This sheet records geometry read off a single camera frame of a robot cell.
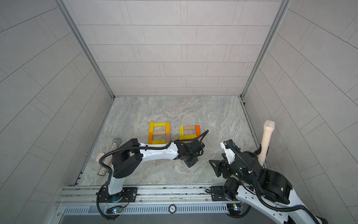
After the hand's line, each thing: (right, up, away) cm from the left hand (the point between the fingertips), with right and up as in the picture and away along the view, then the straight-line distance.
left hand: (195, 160), depth 85 cm
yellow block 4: (-9, +16, +9) cm, 20 cm away
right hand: (+7, +8, -22) cm, 24 cm away
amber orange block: (-18, +19, +12) cm, 29 cm away
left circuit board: (-40, -16, -19) cm, 47 cm away
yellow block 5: (-3, +13, +7) cm, 15 cm away
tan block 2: (-18, +12, +7) cm, 23 cm away
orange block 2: (+3, +17, +11) cm, 20 cm away
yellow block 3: (-23, +10, +5) cm, 26 cm away
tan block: (-24, +16, +9) cm, 30 cm away
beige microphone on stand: (+33, +24, -21) cm, 46 cm away
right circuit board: (+18, -18, -17) cm, 30 cm away
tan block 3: (-3, +18, +12) cm, 22 cm away
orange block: (-30, +13, +8) cm, 33 cm away
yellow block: (-30, +19, +12) cm, 37 cm away
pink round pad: (-58, +3, -2) cm, 58 cm away
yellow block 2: (-24, +20, +14) cm, 35 cm away
